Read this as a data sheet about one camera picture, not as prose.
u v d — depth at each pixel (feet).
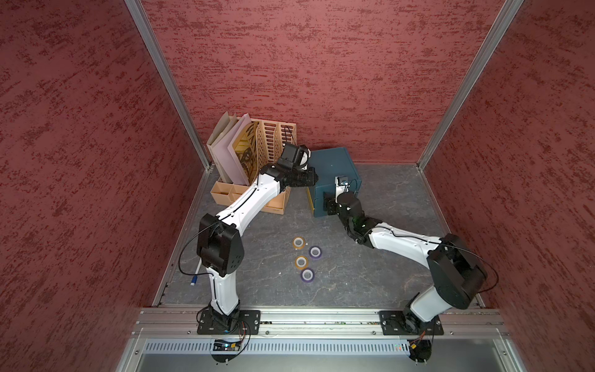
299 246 3.01
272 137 3.41
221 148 2.91
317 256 2.93
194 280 2.68
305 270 2.80
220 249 1.58
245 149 3.19
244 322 2.42
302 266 2.84
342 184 2.43
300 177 2.39
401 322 2.34
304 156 2.28
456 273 1.47
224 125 3.08
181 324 2.48
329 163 3.00
